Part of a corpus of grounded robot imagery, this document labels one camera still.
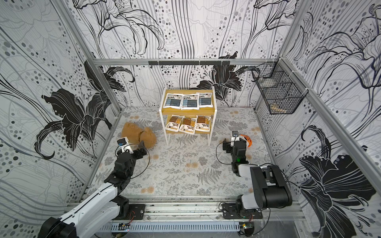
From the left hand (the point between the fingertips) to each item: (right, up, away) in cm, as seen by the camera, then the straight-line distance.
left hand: (139, 145), depth 84 cm
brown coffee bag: (+19, +12, +2) cm, 22 cm away
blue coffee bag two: (+30, +24, -7) cm, 39 cm away
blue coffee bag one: (+21, +25, -7) cm, 33 cm away
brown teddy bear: (-7, +5, +9) cm, 13 cm away
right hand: (+58, +4, +9) cm, 59 cm away
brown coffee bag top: (+36, +12, +2) cm, 39 cm away
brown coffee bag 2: (+28, +11, +2) cm, 30 cm away
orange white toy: (+67, +2, +10) cm, 68 cm away
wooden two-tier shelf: (+29, +19, -10) cm, 36 cm away
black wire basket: (+85, +32, +4) cm, 91 cm away
